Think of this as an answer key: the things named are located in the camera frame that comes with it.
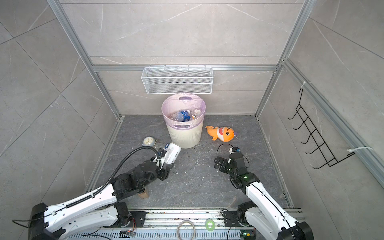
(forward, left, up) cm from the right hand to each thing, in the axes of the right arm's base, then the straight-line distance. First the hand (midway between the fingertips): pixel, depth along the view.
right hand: (221, 160), depth 85 cm
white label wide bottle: (-3, +26, +15) cm, 30 cm away
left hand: (-3, +28, +10) cm, 30 cm away
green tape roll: (-30, +7, -9) cm, 32 cm away
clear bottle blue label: (+26, +22, +11) cm, 36 cm away
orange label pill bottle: (+22, +15, +15) cm, 30 cm away
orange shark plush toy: (+20, -5, 0) cm, 20 cm away
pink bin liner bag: (+35, +20, +15) cm, 43 cm away
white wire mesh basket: (+50, +26, +21) cm, 60 cm away
